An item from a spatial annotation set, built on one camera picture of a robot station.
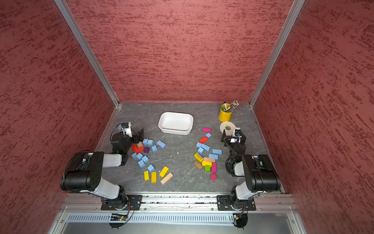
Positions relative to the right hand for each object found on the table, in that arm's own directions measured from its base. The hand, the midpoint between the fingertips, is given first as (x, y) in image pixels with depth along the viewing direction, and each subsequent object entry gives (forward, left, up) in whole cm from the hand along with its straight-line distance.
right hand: (231, 131), depth 89 cm
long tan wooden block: (-24, +40, -10) cm, 48 cm away
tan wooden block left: (-4, +59, -6) cm, 60 cm away
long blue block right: (-5, +16, -11) cm, 20 cm away
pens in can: (+18, -2, +1) cm, 19 cm away
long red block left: (-6, +59, -9) cm, 60 cm away
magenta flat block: (+9, +14, -11) cm, 20 cm away
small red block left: (-5, +63, -7) cm, 63 cm away
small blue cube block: (+4, +13, -11) cm, 17 cm away
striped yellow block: (-13, +21, -9) cm, 26 cm away
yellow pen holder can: (+17, 0, -5) cm, 18 cm away
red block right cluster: (+1, +17, -12) cm, 21 cm away
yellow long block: (-21, +42, -9) cm, 48 cm away
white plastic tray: (+15, +36, -9) cm, 40 cm away
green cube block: (-19, +16, -10) cm, 27 cm away
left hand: (+4, +61, -2) cm, 62 cm away
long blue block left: (-2, +46, -9) cm, 47 cm away
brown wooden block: (-17, +21, -11) cm, 29 cm away
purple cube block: (-6, +55, -10) cm, 57 cm away
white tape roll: (+11, -3, -12) cm, 17 cm away
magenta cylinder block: (-24, +13, -10) cm, 29 cm away
